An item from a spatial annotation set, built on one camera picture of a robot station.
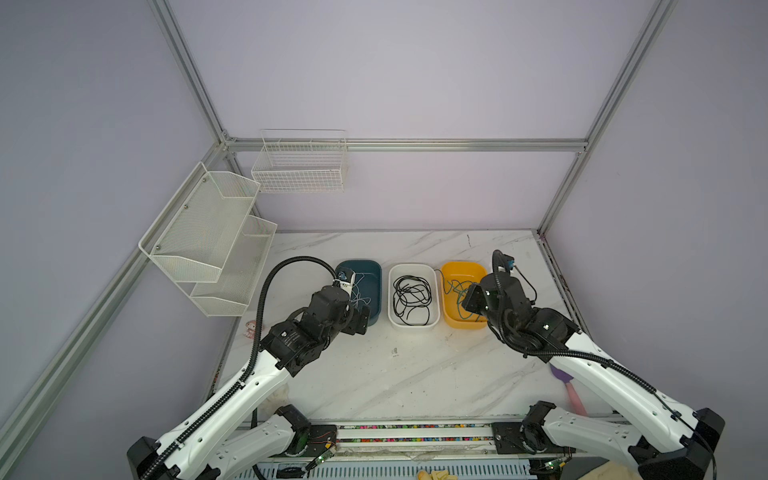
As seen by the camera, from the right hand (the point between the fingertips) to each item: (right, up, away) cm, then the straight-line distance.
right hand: (464, 286), depth 74 cm
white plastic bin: (-7, +3, +28) cm, 29 cm away
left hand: (-30, -5, 0) cm, 30 cm away
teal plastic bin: (-27, -3, +28) cm, 39 cm away
